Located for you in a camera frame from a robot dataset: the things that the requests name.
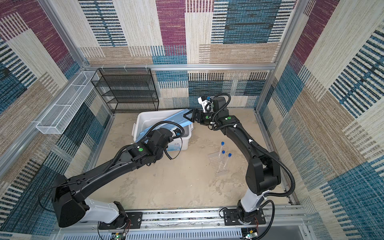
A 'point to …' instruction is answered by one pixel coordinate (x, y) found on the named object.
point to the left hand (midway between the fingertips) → (156, 129)
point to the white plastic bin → (144, 120)
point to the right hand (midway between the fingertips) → (189, 119)
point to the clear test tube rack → (219, 162)
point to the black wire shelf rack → (127, 90)
